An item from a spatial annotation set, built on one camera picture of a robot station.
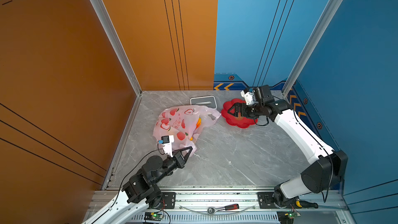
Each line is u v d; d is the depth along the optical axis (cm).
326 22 82
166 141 63
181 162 61
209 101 109
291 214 70
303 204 70
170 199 74
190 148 69
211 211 68
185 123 86
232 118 103
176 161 61
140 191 52
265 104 60
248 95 72
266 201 72
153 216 71
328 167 40
